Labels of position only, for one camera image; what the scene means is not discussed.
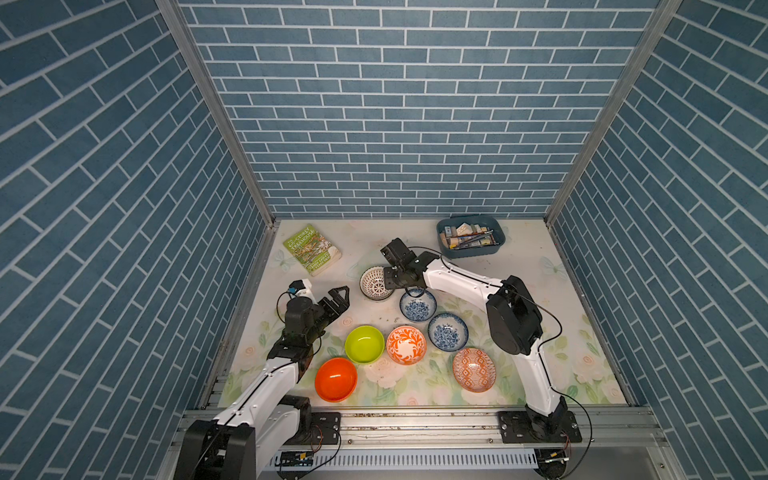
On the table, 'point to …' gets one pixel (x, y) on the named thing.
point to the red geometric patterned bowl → (474, 370)
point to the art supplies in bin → (467, 235)
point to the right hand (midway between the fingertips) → (390, 280)
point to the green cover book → (313, 250)
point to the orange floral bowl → (405, 345)
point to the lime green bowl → (364, 344)
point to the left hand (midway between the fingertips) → (348, 295)
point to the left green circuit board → (294, 459)
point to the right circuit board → (551, 463)
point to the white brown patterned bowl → (373, 284)
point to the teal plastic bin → (489, 221)
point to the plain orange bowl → (335, 380)
